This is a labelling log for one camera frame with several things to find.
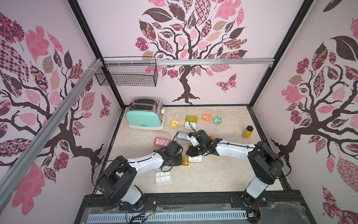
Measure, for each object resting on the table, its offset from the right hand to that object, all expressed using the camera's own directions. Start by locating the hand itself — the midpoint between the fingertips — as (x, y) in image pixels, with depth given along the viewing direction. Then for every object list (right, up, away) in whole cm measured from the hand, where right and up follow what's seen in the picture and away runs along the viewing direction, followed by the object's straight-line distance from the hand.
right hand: (186, 152), depth 87 cm
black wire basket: (-41, +54, +8) cm, 68 cm away
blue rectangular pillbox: (-2, +9, +14) cm, 16 cm away
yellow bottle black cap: (+43, +12, +8) cm, 46 cm away
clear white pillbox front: (-14, -14, -5) cm, 20 cm away
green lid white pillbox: (+7, -5, +3) cm, 9 cm away
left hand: (-3, -7, 0) cm, 8 cm away
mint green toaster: (-28, +25, +6) cm, 38 cm away
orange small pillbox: (+19, +8, +10) cm, 23 cm away
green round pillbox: (+25, +20, +23) cm, 40 cm away
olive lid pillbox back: (+6, +20, +24) cm, 32 cm away
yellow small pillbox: (-1, -5, +1) cm, 5 cm away
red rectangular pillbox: (-18, +6, +12) cm, 23 cm away
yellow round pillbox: (-9, +18, +20) cm, 28 cm away
